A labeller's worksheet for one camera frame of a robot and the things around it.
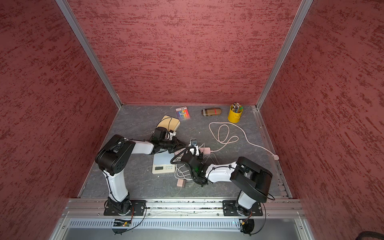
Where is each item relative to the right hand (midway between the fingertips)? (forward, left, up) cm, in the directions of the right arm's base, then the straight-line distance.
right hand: (190, 150), depth 88 cm
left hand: (+4, +3, -2) cm, 6 cm away
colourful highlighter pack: (+35, +6, -5) cm, 36 cm away
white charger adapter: (-7, -4, +10) cm, 13 cm away
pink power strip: (+1, -10, -3) cm, 10 cm away
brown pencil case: (+35, -13, -4) cm, 37 cm away
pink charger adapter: (-17, +5, -4) cm, 18 cm away
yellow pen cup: (+27, -31, +1) cm, 41 cm away
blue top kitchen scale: (-6, +17, -4) cm, 19 cm away
